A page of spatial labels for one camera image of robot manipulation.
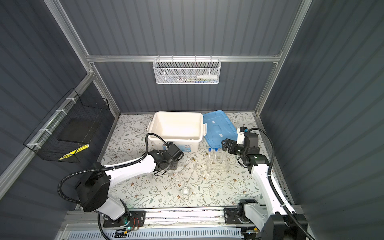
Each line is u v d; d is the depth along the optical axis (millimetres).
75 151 667
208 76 866
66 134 720
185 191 818
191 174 885
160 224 723
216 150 811
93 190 441
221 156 889
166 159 625
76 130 723
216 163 923
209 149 818
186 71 1236
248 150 607
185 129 1084
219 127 1119
